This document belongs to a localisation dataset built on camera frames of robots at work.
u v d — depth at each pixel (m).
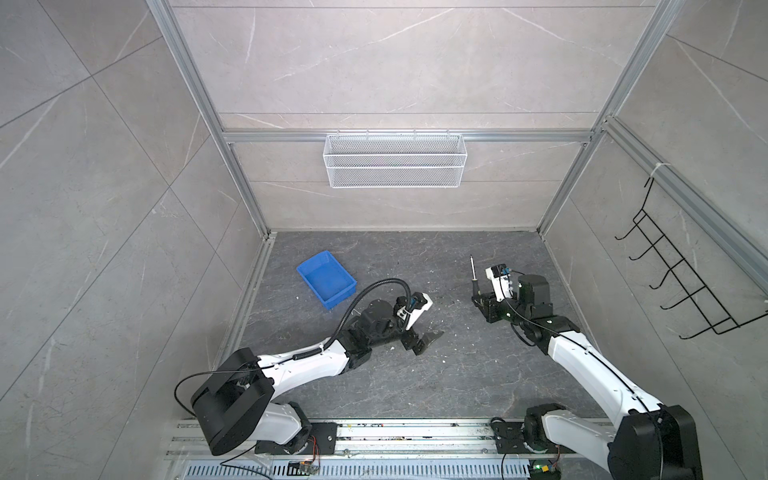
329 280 1.06
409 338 0.68
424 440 0.75
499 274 0.73
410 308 0.65
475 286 0.83
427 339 0.67
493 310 0.74
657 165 0.70
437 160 1.01
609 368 0.48
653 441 0.39
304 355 0.52
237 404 0.42
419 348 0.69
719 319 0.58
